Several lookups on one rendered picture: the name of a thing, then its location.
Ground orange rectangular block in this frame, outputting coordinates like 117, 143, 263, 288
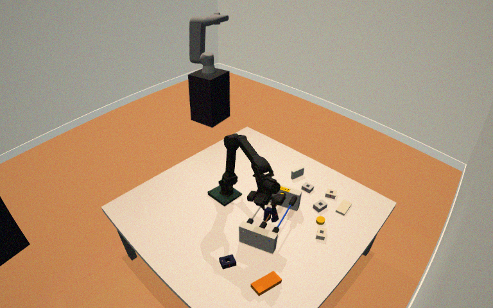
250, 271, 282, 296

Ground yellow short cylinder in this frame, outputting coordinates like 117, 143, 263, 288
316, 216, 325, 225

